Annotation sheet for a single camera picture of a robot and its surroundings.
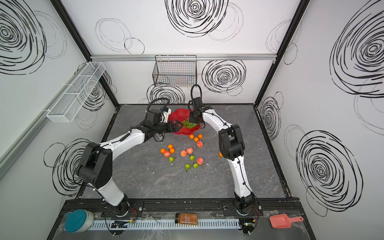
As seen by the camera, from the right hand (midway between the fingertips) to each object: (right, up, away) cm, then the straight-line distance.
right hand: (192, 118), depth 101 cm
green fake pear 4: (+2, -27, -15) cm, 31 cm away
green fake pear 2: (0, -24, -12) cm, 26 cm away
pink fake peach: (+5, -16, -8) cm, 18 cm away
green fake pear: (-13, -24, -12) cm, 30 cm away
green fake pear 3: (-3, -28, -15) cm, 32 cm away
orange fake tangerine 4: (+13, -16, -37) cm, 42 cm away
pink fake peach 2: (-2, -20, -10) cm, 22 cm away
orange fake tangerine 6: (-19, -20, -8) cm, 29 cm away
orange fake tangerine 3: (+6, -12, -2) cm, 13 cm away
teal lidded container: (-48, -44, -38) cm, 75 cm away
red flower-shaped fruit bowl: (-9, +3, +10) cm, 14 cm away
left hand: (-8, -3, -13) cm, 16 cm away
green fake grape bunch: (-2, -4, 0) cm, 5 cm away
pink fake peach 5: (+4, -25, -15) cm, 29 cm away
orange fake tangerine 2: (+3, -14, -4) cm, 14 cm away
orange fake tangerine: (-1, -12, -2) cm, 12 cm away
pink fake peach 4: (-15, -21, -11) cm, 29 cm away
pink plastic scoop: (+44, -48, -31) cm, 72 cm away
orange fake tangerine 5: (-14, -18, -6) cm, 23 cm away
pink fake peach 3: (-5, -21, -10) cm, 24 cm away
